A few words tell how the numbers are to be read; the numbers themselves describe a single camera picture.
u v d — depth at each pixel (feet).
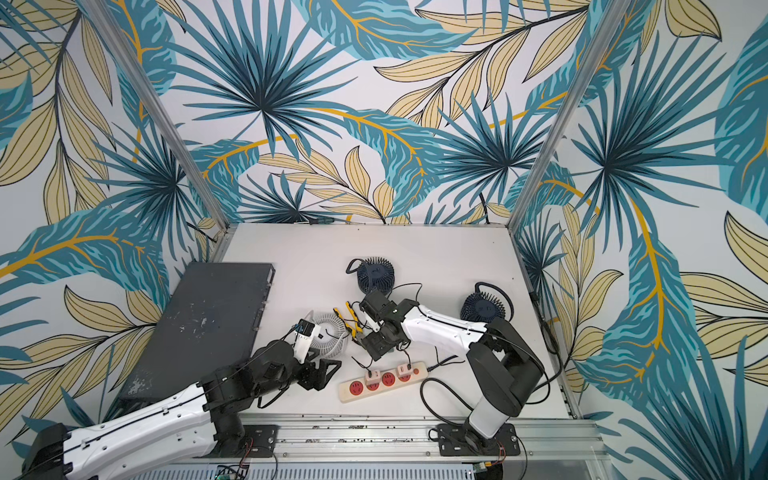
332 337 2.74
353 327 3.04
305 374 2.17
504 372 1.46
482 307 3.03
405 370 2.56
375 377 2.51
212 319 2.93
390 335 2.06
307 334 2.20
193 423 1.67
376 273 3.21
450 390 2.62
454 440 2.34
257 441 2.39
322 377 2.19
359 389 2.60
